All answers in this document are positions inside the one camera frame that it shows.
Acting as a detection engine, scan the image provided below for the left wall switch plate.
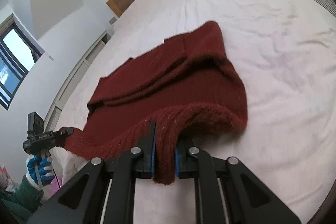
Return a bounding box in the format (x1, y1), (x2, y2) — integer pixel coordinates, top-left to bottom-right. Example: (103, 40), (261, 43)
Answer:
(109, 17), (116, 25)

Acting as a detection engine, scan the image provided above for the window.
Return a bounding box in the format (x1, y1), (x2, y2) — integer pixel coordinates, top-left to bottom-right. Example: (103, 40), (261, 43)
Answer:
(0, 15), (44, 110)

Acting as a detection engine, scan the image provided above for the dark red knit sweater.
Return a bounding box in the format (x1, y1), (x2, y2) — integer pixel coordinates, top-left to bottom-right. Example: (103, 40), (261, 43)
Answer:
(64, 21), (248, 185)

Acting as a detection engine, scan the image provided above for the pale pink duvet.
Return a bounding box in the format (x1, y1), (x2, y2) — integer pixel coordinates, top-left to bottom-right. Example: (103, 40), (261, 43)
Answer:
(58, 0), (335, 223)

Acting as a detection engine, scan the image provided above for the green sleeved forearm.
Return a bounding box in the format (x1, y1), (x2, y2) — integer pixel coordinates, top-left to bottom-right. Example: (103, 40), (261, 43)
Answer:
(1, 173), (44, 223)

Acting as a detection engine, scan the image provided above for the blue white gloved hand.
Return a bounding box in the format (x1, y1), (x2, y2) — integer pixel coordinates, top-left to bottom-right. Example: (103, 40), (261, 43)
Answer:
(26, 150), (55, 190)

